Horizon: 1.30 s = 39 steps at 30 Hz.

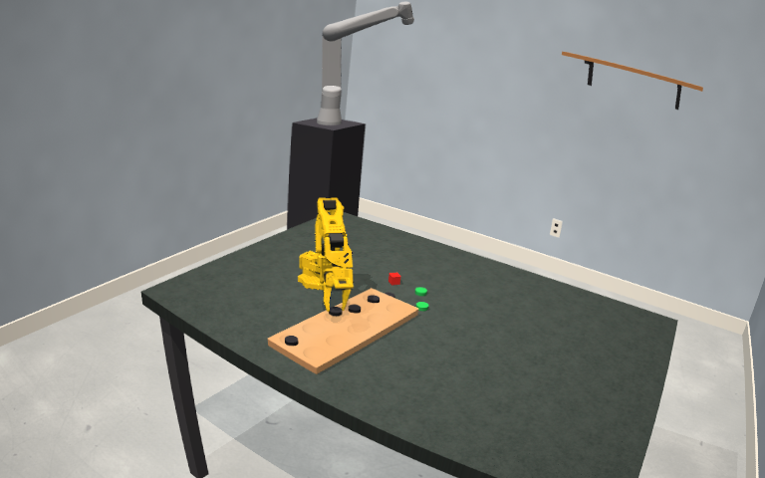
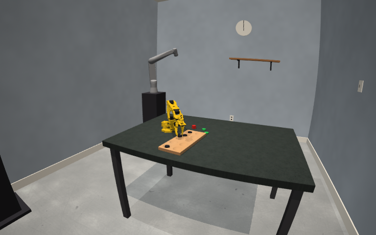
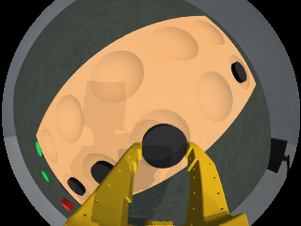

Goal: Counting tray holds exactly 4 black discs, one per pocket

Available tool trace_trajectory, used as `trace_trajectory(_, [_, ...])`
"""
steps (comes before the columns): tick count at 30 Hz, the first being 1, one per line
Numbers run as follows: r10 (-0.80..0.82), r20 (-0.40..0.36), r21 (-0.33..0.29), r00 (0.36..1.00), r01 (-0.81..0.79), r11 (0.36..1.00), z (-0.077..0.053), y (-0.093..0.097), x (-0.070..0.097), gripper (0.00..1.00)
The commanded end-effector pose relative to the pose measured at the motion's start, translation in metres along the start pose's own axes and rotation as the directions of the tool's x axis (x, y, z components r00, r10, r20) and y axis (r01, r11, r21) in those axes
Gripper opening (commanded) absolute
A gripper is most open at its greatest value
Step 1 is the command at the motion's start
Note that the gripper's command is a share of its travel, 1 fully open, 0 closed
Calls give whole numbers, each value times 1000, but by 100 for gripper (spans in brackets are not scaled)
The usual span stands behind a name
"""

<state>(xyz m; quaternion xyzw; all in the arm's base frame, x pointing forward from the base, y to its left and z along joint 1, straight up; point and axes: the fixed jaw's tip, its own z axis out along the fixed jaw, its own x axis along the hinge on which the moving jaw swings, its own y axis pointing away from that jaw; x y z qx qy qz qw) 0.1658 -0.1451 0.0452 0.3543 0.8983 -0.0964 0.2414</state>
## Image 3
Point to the green disc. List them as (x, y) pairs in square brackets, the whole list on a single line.
[(46, 175), (39, 149)]

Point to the red block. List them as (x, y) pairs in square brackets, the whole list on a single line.
[(67, 204)]

